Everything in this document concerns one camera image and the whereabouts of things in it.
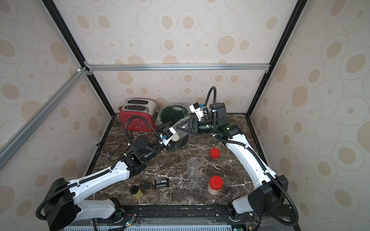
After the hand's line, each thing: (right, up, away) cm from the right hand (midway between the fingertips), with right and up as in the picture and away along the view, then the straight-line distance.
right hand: (186, 127), depth 67 cm
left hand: (-2, -1, 0) cm, 2 cm away
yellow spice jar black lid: (-25, -33, +5) cm, 42 cm away
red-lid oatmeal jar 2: (+15, -29, +6) cm, 33 cm away
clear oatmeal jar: (+5, -24, +25) cm, 34 cm away
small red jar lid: (+19, -17, +28) cm, 38 cm away
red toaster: (-28, +14, +33) cm, 46 cm away
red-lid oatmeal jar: (-3, -5, 0) cm, 6 cm away
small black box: (-14, -33, +16) cm, 39 cm away
